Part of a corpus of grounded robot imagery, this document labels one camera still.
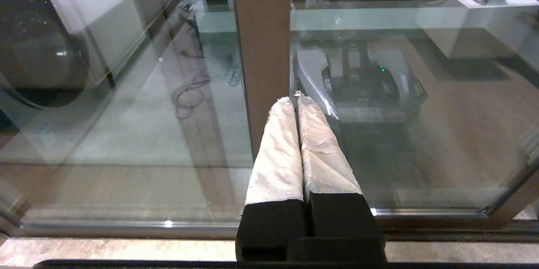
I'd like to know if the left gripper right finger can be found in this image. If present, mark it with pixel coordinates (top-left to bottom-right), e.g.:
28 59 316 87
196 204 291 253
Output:
297 94 387 262

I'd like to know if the brown stone balcony sill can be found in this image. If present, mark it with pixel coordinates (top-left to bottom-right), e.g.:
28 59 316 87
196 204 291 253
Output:
291 0 449 11

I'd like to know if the brown framed fixed glass panel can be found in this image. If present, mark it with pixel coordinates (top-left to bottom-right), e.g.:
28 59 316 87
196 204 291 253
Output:
0 0 292 238

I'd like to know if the white sofa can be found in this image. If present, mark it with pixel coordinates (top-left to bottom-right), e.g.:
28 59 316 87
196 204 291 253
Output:
51 0 177 88

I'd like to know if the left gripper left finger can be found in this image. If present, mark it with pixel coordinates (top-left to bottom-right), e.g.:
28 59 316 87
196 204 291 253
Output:
235 96 313 262

